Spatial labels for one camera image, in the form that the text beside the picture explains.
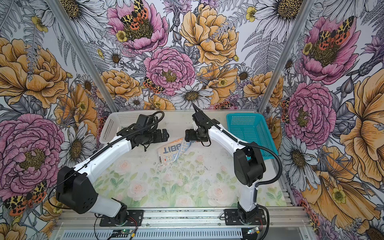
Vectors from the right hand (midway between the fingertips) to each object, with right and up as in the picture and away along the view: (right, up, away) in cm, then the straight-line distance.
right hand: (193, 141), depth 89 cm
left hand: (-18, +1, -5) cm, 19 cm away
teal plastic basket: (+40, +8, +22) cm, 46 cm away
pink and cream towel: (-15, -8, +7) cm, 19 cm away
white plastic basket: (-57, +12, +16) cm, 60 cm away
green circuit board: (-30, -40, -18) cm, 53 cm away
